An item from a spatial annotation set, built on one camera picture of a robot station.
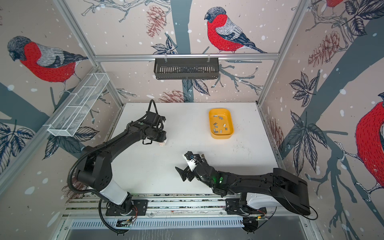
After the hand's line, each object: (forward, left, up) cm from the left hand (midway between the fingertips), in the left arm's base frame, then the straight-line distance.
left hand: (164, 136), depth 89 cm
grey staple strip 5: (+18, -34, -11) cm, 40 cm away
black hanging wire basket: (+47, -13, +17) cm, 51 cm away
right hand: (-18, -12, +2) cm, 21 cm away
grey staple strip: (+23, -38, -9) cm, 45 cm away
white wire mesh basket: (+8, +43, +21) cm, 49 cm away
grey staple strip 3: (+10, -38, -10) cm, 40 cm away
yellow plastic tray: (+18, -39, -10) cm, 44 cm away
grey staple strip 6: (+16, -41, -10) cm, 45 cm away
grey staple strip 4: (+13, -42, -10) cm, 45 cm away
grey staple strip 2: (+12, -33, -10) cm, 36 cm away
